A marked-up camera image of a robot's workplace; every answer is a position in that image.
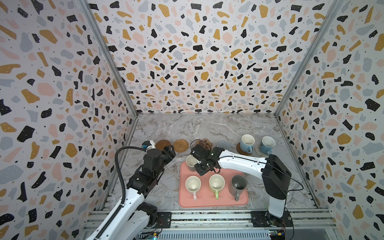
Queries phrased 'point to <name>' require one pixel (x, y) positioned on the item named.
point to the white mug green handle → (216, 182)
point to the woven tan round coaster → (181, 145)
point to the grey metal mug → (238, 183)
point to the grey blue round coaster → (225, 144)
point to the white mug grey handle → (191, 161)
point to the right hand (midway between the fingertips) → (197, 167)
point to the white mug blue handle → (247, 142)
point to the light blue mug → (266, 144)
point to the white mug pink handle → (193, 184)
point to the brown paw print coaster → (204, 143)
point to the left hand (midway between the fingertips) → (170, 146)
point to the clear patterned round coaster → (257, 149)
